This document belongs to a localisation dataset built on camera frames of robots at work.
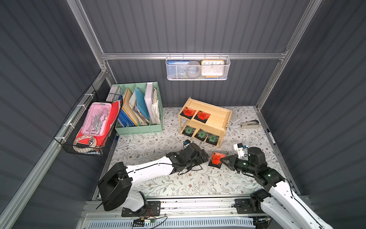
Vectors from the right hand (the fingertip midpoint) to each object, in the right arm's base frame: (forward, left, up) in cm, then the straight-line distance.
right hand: (223, 159), depth 75 cm
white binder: (+36, +44, +9) cm, 58 cm away
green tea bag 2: (+24, +10, -12) cm, 29 cm away
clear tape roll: (+3, +68, +13) cm, 69 cm away
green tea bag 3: (+21, +2, -14) cm, 25 cm away
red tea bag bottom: (+25, +10, +6) cm, 28 cm away
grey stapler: (+37, -32, -17) cm, 52 cm away
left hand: (+2, +10, -4) cm, 11 cm away
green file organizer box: (+32, +59, -5) cm, 68 cm away
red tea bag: (+29, +19, +5) cm, 35 cm away
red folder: (+4, +62, +12) cm, 63 cm away
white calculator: (+41, -18, -15) cm, 47 cm away
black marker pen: (+28, -44, -20) cm, 56 cm away
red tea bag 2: (0, +3, -2) cm, 4 cm away
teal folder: (+36, +50, +6) cm, 62 cm away
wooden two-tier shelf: (+21, +2, +4) cm, 21 cm away
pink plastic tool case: (+14, +65, +16) cm, 69 cm away
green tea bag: (+28, +18, -13) cm, 35 cm away
